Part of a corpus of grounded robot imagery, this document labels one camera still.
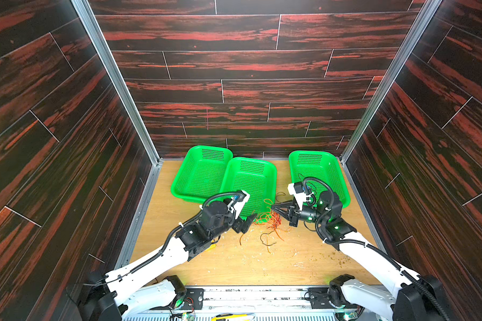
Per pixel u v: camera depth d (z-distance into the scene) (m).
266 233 0.82
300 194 0.64
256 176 1.11
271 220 0.74
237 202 0.60
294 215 0.64
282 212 0.70
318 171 1.15
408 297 0.39
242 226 0.64
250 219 0.64
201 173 1.14
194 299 0.73
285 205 0.67
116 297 0.40
